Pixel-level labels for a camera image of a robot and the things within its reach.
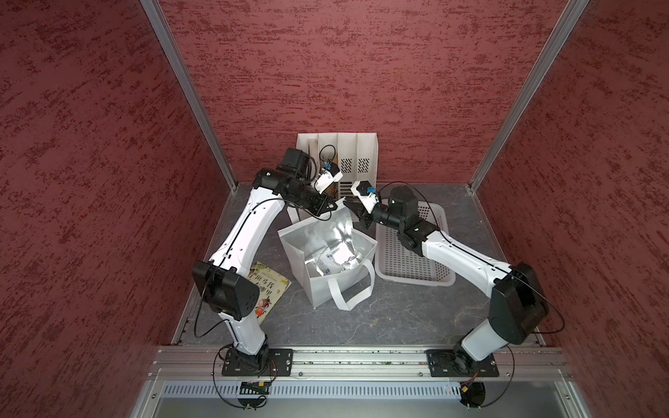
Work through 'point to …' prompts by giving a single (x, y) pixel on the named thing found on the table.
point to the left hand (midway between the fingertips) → (331, 210)
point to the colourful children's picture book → (272, 286)
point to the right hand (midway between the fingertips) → (345, 204)
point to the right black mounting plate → (453, 363)
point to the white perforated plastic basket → (396, 264)
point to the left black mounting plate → (268, 362)
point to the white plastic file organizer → (355, 155)
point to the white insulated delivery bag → (328, 248)
